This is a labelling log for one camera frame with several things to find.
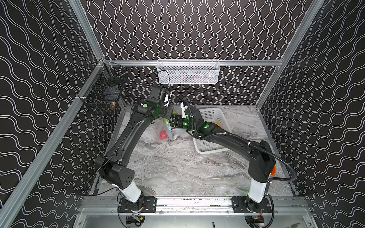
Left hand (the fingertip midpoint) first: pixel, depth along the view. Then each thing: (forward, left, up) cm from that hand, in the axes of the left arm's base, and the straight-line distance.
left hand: (172, 109), depth 76 cm
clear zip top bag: (-10, +2, -8) cm, 13 cm away
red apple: (0, +8, -24) cm, 26 cm away
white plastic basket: (+21, -27, -26) cm, 44 cm away
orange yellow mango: (+13, -30, -27) cm, 42 cm away
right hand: (-1, 0, -7) cm, 7 cm away
